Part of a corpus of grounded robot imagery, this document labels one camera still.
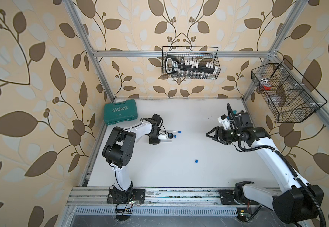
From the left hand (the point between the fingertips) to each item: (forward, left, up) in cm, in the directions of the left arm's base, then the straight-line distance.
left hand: (155, 136), depth 96 cm
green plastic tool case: (+22, +24, +2) cm, 33 cm away
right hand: (-10, -32, +18) cm, 38 cm away
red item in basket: (+15, -67, +31) cm, 75 cm away
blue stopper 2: (+1, -14, -2) cm, 14 cm away
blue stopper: (+5, -17, -1) cm, 18 cm away
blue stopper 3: (-16, -27, -1) cm, 32 cm away
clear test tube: (+5, -17, -1) cm, 18 cm away
